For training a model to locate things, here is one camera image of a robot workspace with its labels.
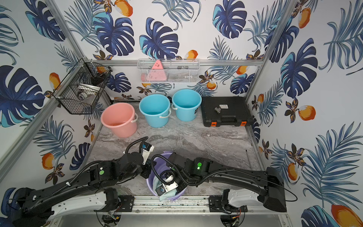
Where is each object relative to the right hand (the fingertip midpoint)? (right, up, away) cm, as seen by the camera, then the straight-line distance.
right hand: (164, 179), depth 68 cm
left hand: (-3, +6, +4) cm, 8 cm away
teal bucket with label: (+12, +42, +42) cm, 61 cm away
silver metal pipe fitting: (+35, +36, +38) cm, 64 cm away
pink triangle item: (-8, +59, +22) cm, 63 cm away
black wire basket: (-50, +46, +14) cm, 69 cm away
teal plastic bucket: (-11, +37, +36) cm, 53 cm away
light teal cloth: (-3, 0, -4) cm, 5 cm away
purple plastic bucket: (+6, -5, -5) cm, 9 cm away
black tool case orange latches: (+42, +35, +40) cm, 68 cm away
